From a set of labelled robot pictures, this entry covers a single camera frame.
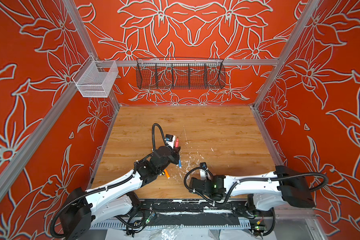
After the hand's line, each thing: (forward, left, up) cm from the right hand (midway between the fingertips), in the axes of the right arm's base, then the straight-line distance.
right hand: (196, 187), depth 78 cm
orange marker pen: (+7, +16, 0) cm, 18 cm away
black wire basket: (+67, +10, +27) cm, 73 cm away
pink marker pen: (+16, +10, +19) cm, 26 cm away
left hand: (+16, +9, +15) cm, 24 cm away
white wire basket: (+58, +62, +30) cm, 90 cm away
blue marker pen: (+13, +9, -1) cm, 16 cm away
